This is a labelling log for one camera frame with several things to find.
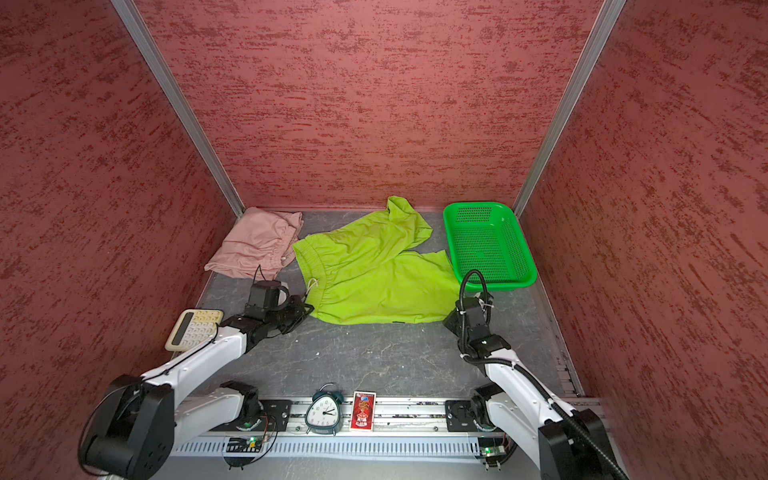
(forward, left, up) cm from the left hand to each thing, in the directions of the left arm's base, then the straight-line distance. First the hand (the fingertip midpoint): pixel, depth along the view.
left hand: (315, 312), depth 87 cm
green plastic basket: (+35, -60, -5) cm, 70 cm away
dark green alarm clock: (-26, -7, -1) cm, 27 cm away
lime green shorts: (+16, -16, -3) cm, 23 cm away
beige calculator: (-4, +36, -3) cm, 36 cm away
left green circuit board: (-32, +13, -6) cm, 35 cm away
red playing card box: (-25, -16, -3) cm, 30 cm away
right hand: (-1, -41, -2) cm, 41 cm away
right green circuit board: (-32, -48, -5) cm, 58 cm away
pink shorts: (+30, +26, -2) cm, 40 cm away
